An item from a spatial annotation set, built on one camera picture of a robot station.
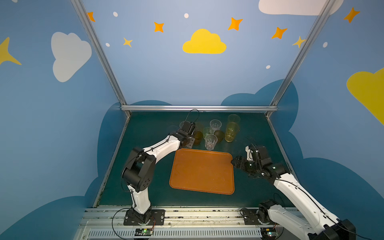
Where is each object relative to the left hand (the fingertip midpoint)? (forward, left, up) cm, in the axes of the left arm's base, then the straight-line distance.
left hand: (190, 139), depth 94 cm
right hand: (-17, -27, +3) cm, 32 cm away
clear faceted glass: (+18, -18, -6) cm, 26 cm away
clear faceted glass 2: (+4, -14, -8) cm, 17 cm away
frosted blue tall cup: (+4, +11, +5) cm, 13 cm away
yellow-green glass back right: (+17, -30, +3) cm, 35 cm away
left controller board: (-48, +21, -10) cm, 54 cm away
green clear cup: (+12, -11, -6) cm, 17 cm away
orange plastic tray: (-18, -12, -9) cm, 23 cm away
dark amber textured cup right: (+8, -21, -6) cm, 23 cm away
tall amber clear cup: (+11, -6, -1) cm, 12 cm away
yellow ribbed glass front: (+11, -30, -3) cm, 32 cm away
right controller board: (-48, -40, -10) cm, 63 cm away
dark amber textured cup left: (+6, -5, -4) cm, 9 cm away
